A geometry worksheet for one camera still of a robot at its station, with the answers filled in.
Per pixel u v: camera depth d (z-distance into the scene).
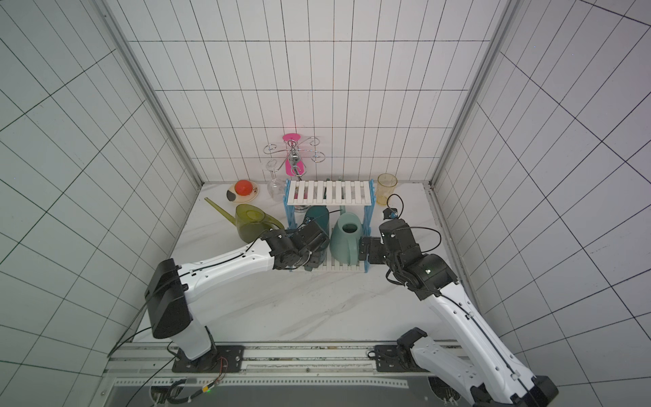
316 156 0.90
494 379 0.38
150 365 0.73
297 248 0.56
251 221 0.93
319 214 0.83
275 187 0.95
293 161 0.93
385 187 1.04
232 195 1.14
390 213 0.61
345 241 0.81
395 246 0.50
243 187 1.13
